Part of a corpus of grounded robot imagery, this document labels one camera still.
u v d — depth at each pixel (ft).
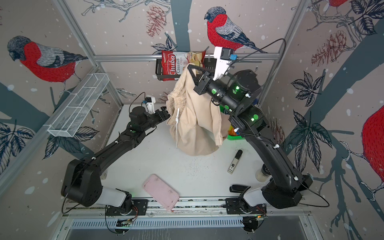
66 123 2.32
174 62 2.88
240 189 2.59
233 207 2.42
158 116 2.35
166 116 2.34
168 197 2.50
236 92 1.18
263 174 2.50
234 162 2.81
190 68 1.52
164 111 2.33
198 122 2.00
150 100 2.43
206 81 1.31
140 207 2.39
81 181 1.49
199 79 1.45
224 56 1.28
